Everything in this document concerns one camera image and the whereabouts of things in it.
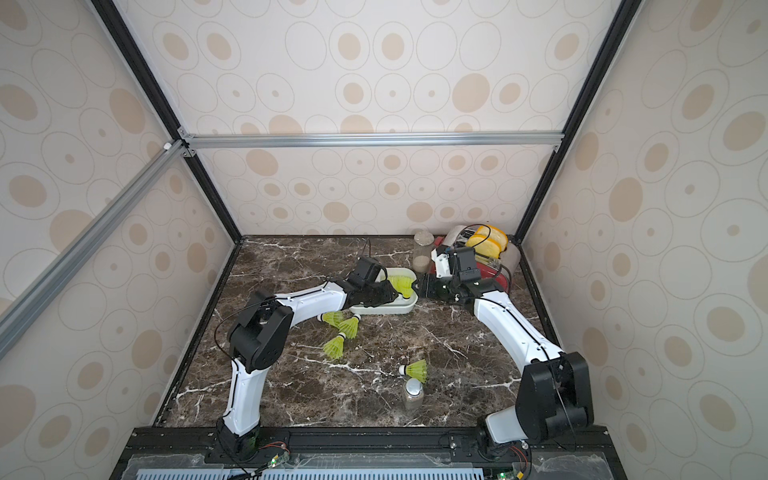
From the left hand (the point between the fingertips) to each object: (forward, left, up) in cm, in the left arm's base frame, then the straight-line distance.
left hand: (404, 294), depth 94 cm
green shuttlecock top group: (-7, +22, -3) cm, 24 cm away
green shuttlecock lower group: (-15, +21, -7) cm, 27 cm away
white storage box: (-3, +2, -2) cm, 4 cm away
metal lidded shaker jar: (-31, -2, +2) cm, 31 cm away
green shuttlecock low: (-23, -3, -3) cm, 23 cm away
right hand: (-4, -3, +9) cm, 11 cm away
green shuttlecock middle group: (-8, +17, -6) cm, 20 cm away
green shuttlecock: (+6, 0, -3) cm, 7 cm away
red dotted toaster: (+1, -27, +12) cm, 29 cm away
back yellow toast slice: (+13, -28, +14) cm, 34 cm away
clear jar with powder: (+16, -7, +2) cm, 18 cm away
